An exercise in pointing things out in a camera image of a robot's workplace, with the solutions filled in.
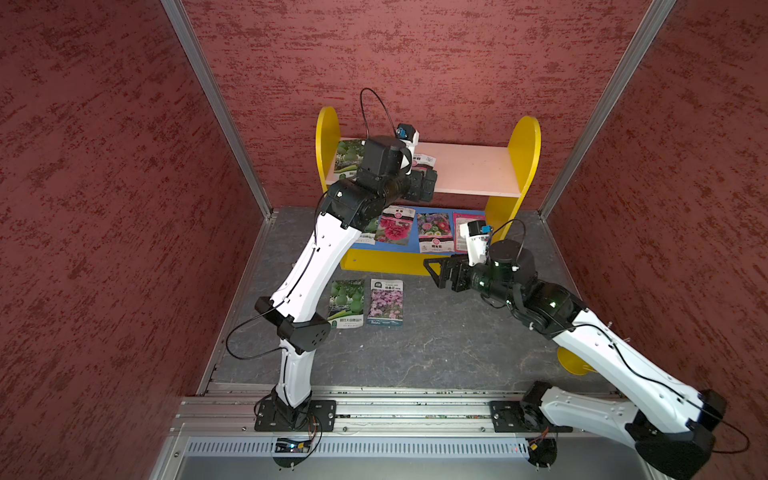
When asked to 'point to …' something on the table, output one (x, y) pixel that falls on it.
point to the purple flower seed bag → (386, 302)
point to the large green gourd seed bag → (346, 305)
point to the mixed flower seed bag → (435, 233)
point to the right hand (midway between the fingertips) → (436, 268)
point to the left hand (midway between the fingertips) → (414, 178)
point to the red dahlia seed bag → (395, 225)
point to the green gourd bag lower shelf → (368, 236)
